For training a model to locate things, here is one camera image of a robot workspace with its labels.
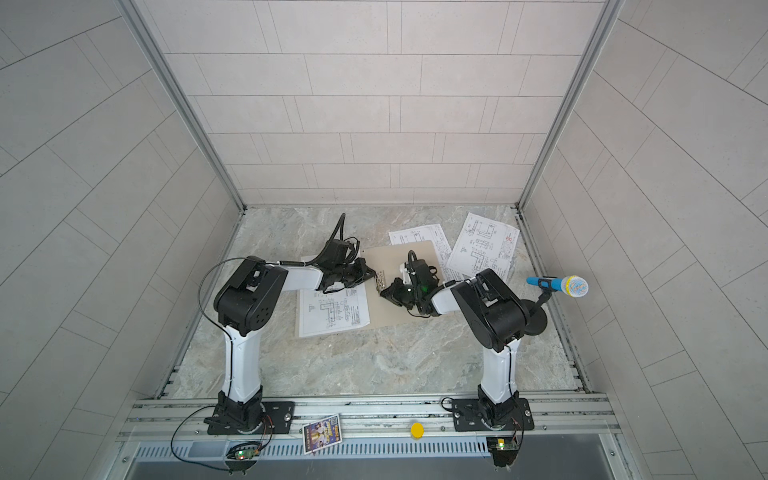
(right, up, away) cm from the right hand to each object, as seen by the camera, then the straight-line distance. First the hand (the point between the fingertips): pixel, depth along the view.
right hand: (382, 294), depth 93 cm
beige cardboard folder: (+2, +9, +11) cm, 15 cm away
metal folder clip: (-1, +3, +1) cm, 3 cm away
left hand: (0, +7, +5) cm, 9 cm away
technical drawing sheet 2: (+18, +19, +15) cm, 30 cm away
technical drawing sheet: (-13, -4, -5) cm, 14 cm away
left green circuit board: (-28, -28, -29) cm, 49 cm away
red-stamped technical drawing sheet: (+36, +15, +12) cm, 41 cm away
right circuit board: (+30, -30, -25) cm, 49 cm away
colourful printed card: (-13, -26, -25) cm, 39 cm away
